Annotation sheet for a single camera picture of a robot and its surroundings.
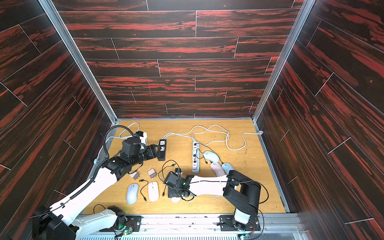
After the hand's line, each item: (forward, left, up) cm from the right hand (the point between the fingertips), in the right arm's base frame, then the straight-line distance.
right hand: (174, 189), depth 85 cm
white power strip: (+18, -12, +6) cm, 23 cm away
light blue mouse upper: (+22, -21, +3) cm, 31 cm away
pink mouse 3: (+13, -25, +2) cm, 29 cm away
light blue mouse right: (+14, -31, +2) cm, 34 cm away
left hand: (+15, +8, +20) cm, 26 cm away
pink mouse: (-2, +12, +2) cm, 12 cm away
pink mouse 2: (-6, -1, +1) cm, 6 cm away
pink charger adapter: (+8, +14, +3) cm, 17 cm away
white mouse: (-4, +23, +2) cm, 24 cm away
